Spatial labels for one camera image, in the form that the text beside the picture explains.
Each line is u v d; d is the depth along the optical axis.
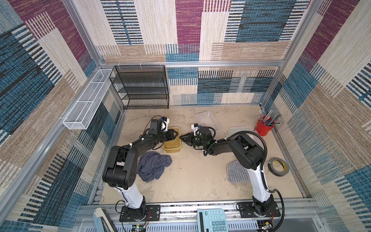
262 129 0.99
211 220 0.70
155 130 0.75
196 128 0.92
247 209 0.73
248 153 0.57
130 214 0.67
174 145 0.91
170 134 0.83
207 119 1.13
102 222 0.69
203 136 0.81
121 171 0.48
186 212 0.76
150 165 0.85
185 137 0.94
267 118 0.99
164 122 0.80
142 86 1.09
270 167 0.85
